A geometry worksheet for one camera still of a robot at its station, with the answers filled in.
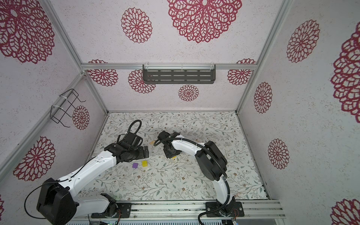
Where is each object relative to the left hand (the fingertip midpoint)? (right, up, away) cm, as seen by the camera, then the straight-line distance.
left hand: (141, 156), depth 84 cm
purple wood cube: (-6, -8, +6) cm, 11 cm away
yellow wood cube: (+20, -1, 0) cm, 20 cm away
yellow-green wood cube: (0, -6, +6) cm, 9 cm away
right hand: (+17, +1, +9) cm, 20 cm away
